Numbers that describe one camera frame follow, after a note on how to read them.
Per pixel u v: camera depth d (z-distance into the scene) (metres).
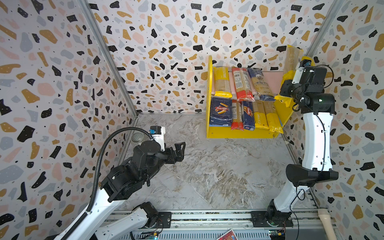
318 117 0.44
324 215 0.74
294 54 0.68
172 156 0.52
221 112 0.95
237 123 0.94
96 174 0.38
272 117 0.97
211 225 0.73
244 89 0.73
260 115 0.99
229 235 0.69
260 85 0.76
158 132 0.50
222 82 0.78
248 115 0.97
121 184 0.38
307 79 0.49
